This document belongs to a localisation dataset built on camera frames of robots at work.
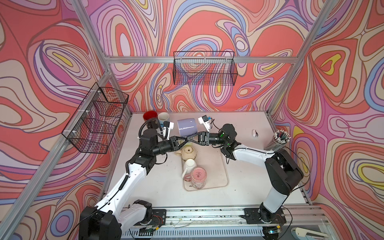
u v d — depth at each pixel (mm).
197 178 751
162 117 1052
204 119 704
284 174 470
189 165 813
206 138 669
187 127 682
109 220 379
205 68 962
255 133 1044
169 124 684
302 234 664
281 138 842
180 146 673
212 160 934
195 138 713
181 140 690
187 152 879
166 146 649
